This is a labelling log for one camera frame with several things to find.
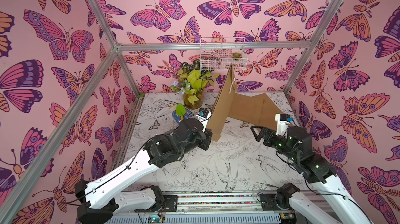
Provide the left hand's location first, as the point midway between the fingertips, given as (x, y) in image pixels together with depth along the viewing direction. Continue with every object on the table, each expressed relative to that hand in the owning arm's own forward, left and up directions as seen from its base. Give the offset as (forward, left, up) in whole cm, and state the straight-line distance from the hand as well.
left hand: (212, 130), depth 64 cm
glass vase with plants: (+43, +12, -13) cm, 47 cm away
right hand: (+4, -20, -4) cm, 21 cm away
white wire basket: (+53, -5, +3) cm, 53 cm away
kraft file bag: (+36, -35, -31) cm, 59 cm away
